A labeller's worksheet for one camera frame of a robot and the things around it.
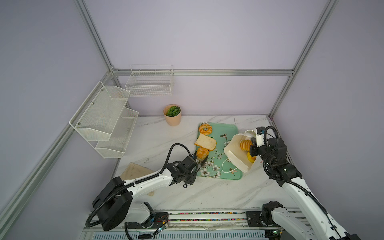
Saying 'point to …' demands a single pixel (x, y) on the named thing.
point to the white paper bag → (234, 153)
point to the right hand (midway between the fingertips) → (252, 137)
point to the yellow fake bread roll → (202, 153)
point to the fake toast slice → (206, 142)
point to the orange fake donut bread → (205, 129)
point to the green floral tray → (218, 164)
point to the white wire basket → (148, 80)
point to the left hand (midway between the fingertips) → (190, 176)
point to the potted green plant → (172, 113)
